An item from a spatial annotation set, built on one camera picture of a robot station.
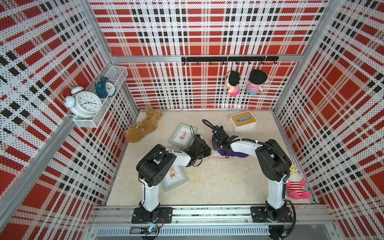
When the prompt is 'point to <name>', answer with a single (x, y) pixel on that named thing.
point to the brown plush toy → (136, 132)
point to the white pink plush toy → (295, 185)
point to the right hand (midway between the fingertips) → (219, 142)
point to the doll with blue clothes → (257, 78)
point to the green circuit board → (151, 230)
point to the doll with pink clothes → (232, 80)
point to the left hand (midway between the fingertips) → (213, 150)
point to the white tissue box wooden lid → (242, 121)
